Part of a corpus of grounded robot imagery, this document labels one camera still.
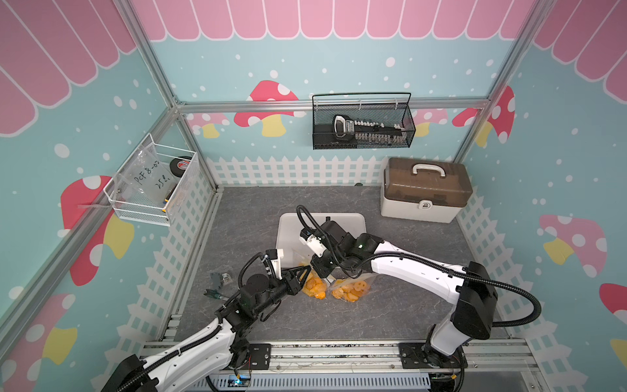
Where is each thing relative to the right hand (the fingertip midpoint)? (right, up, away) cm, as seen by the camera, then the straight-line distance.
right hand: (312, 263), depth 78 cm
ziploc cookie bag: (+14, -11, +9) cm, 20 cm away
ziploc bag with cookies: (+1, -10, +7) cm, 12 cm away
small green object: (+23, +30, +47) cm, 60 cm away
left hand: (-1, -3, -1) cm, 3 cm away
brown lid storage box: (+41, +25, +13) cm, 50 cm away
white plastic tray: (-5, +2, +5) cm, 8 cm away
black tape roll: (-45, +32, +3) cm, 55 cm away
